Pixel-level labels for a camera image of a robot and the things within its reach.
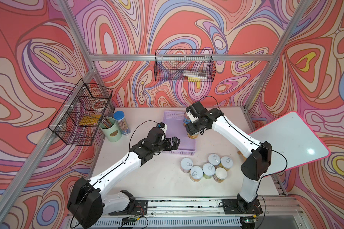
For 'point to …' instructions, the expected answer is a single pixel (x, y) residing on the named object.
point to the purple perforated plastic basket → (174, 121)
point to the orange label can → (196, 173)
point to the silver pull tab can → (214, 159)
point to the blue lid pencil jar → (122, 123)
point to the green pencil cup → (109, 128)
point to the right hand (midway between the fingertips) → (195, 130)
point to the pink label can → (186, 165)
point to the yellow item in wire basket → (90, 120)
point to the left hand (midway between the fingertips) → (175, 141)
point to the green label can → (209, 171)
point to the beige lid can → (220, 175)
